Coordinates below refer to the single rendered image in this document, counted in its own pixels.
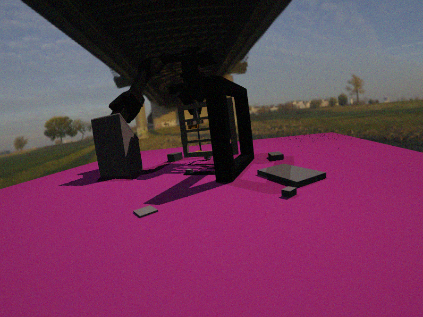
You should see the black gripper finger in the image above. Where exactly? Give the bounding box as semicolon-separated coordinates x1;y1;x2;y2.
177;92;196;115
194;93;205;114

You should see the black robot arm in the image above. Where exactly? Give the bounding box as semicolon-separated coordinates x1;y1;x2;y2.
109;42;219;124

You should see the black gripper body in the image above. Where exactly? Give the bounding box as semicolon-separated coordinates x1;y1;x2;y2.
169;68;205;96

